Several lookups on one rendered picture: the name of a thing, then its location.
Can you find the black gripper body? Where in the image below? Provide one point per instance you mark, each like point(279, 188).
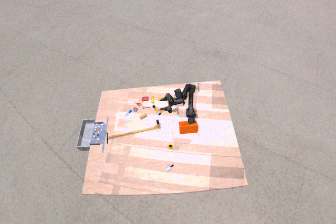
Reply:
point(169, 107)

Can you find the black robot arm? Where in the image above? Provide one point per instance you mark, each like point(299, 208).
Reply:
point(181, 96)

